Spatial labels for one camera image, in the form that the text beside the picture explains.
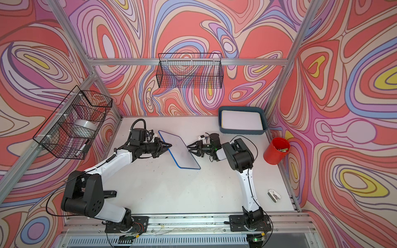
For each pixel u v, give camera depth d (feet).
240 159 1.99
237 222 2.41
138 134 2.27
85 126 2.33
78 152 2.32
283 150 2.83
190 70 3.09
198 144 3.01
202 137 3.32
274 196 2.63
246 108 3.90
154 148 2.51
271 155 2.88
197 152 3.14
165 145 2.71
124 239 2.35
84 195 1.42
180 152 3.26
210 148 2.98
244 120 3.75
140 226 2.36
